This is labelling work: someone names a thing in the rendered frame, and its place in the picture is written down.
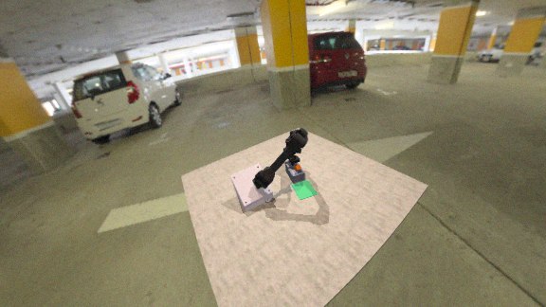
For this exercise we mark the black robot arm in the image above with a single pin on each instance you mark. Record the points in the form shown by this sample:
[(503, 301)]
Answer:
[(297, 140)]

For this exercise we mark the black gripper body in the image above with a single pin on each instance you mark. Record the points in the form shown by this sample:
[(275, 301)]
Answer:
[(294, 158)]

